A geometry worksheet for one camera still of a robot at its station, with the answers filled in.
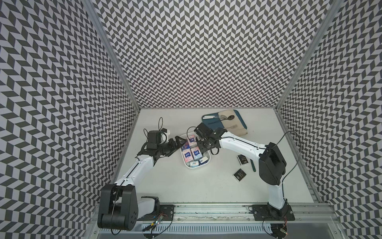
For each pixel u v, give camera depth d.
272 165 0.49
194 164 0.82
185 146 0.91
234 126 1.05
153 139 0.67
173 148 0.74
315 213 0.77
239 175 0.84
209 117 1.11
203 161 0.83
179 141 0.76
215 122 1.08
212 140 0.62
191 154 0.88
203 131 0.68
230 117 1.08
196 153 0.87
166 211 0.73
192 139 0.93
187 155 0.86
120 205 0.40
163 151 0.71
